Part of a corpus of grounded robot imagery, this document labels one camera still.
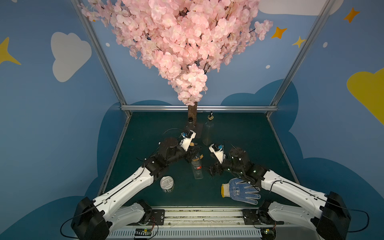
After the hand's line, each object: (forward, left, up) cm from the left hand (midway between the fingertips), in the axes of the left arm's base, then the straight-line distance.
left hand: (199, 143), depth 73 cm
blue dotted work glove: (-15, -24, -24) cm, 37 cm away
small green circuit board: (-35, +26, -27) cm, 51 cm away
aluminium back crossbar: (+50, -1, -22) cm, 54 cm away
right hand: (-4, -6, -8) cm, 10 cm away
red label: (-8, 0, -11) cm, 14 cm away
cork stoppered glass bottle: (-8, +1, -8) cm, 11 cm away
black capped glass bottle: (+16, +5, -6) cm, 18 cm away
